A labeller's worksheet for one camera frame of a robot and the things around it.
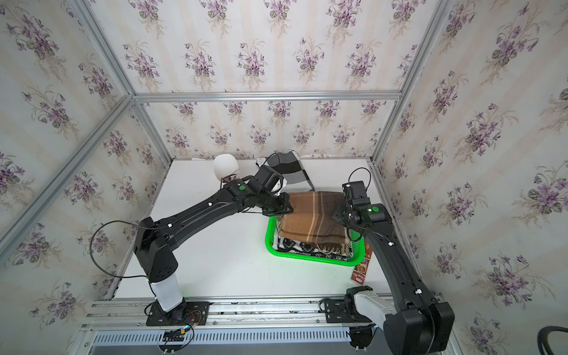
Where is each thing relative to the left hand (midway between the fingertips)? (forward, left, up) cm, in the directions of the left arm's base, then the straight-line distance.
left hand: (296, 211), depth 77 cm
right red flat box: (-15, -25, -19) cm, 34 cm away
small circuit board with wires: (-34, +40, -23) cm, 57 cm away
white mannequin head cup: (+29, +31, -7) cm, 44 cm away
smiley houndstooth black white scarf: (-8, +3, -11) cm, 14 cm away
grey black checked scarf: (+39, +1, -18) cm, 43 cm away
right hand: (0, -17, -3) cm, 18 cm away
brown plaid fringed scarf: (-3, -6, -2) cm, 7 cm away
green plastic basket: (-9, -24, -11) cm, 28 cm away
